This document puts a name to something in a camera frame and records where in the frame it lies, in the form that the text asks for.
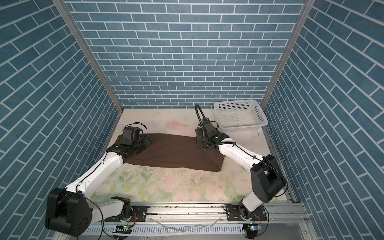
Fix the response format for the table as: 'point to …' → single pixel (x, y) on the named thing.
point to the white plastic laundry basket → (240, 115)
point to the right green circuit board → (254, 227)
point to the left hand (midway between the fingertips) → (151, 139)
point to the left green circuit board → (123, 229)
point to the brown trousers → (175, 151)
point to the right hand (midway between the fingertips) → (198, 135)
